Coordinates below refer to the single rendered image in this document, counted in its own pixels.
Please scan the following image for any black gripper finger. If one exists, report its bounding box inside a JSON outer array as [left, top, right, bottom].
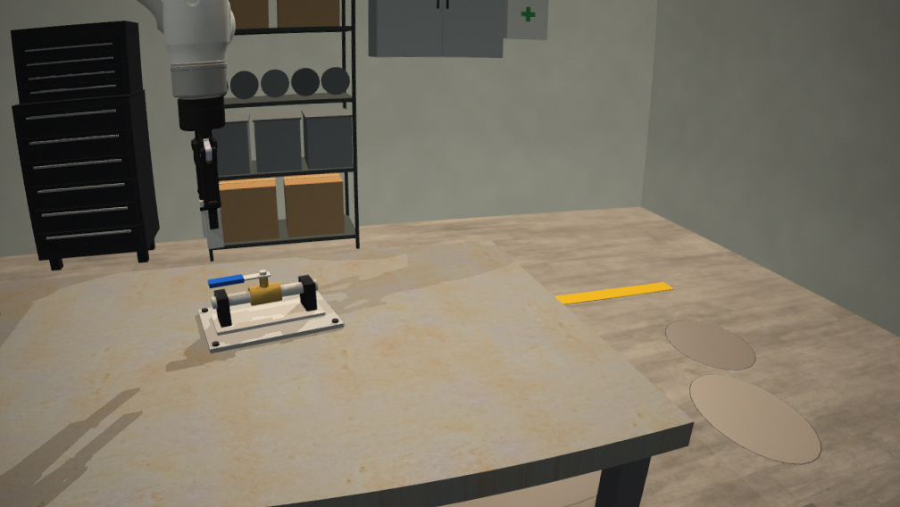
[[191, 138, 206, 237], [193, 138, 224, 249]]

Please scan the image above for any ball valve with blue lever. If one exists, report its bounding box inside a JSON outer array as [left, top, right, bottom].
[[208, 271, 325, 336]]

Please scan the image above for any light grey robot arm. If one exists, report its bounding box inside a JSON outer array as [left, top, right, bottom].
[[137, 0, 236, 100]]

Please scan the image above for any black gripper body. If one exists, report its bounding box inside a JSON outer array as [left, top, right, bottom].
[[178, 96, 225, 163]]

